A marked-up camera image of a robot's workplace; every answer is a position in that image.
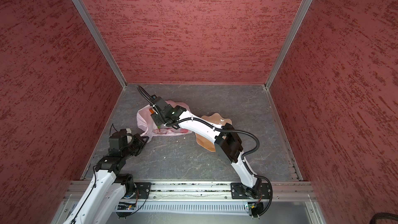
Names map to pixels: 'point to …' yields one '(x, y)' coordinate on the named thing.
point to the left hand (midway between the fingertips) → (150, 139)
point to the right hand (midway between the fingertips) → (158, 116)
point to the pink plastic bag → (145, 125)
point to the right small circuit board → (256, 208)
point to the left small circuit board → (125, 207)
